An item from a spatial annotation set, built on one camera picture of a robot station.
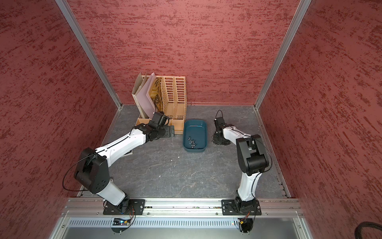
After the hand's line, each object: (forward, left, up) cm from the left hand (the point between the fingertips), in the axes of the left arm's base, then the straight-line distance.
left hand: (166, 133), depth 89 cm
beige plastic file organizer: (+39, +5, -3) cm, 39 cm away
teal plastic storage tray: (+5, -18, -11) cm, 22 cm away
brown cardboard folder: (+31, +20, +15) cm, 40 cm away
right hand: (+1, -35, -12) cm, 37 cm away
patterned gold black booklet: (+28, +10, +8) cm, 30 cm away
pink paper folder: (+19, +15, +11) cm, 26 cm away
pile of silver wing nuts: (0, -16, -11) cm, 19 cm away
